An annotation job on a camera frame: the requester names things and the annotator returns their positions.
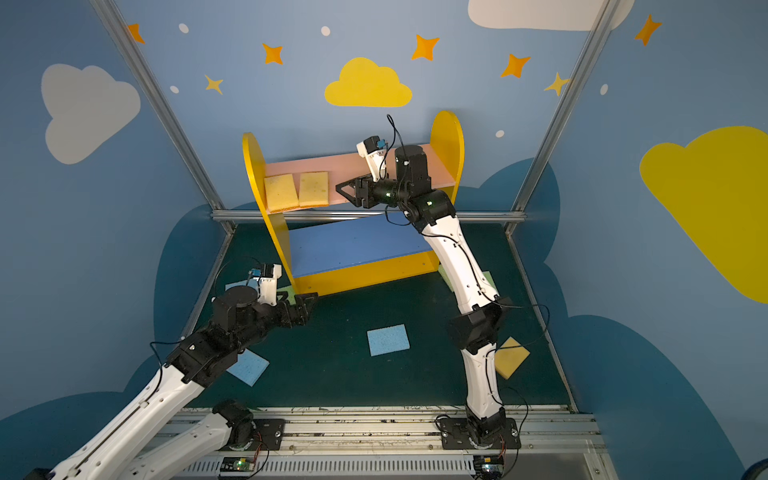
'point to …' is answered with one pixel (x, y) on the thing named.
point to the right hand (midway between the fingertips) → (344, 184)
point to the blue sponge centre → (388, 339)
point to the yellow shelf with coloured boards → (327, 255)
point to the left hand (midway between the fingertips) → (301, 291)
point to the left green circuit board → (237, 464)
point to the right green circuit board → (488, 466)
